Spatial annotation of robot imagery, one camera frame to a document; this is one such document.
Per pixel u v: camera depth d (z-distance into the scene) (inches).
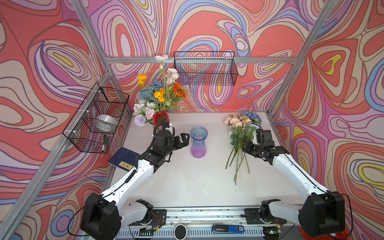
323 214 15.5
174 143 27.6
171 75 30.1
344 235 23.1
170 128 27.9
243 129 37.6
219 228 26.1
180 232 25.7
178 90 29.5
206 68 37.7
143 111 31.5
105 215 15.1
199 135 34.0
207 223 28.6
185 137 28.1
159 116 31.1
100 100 31.7
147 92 30.2
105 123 27.7
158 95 27.7
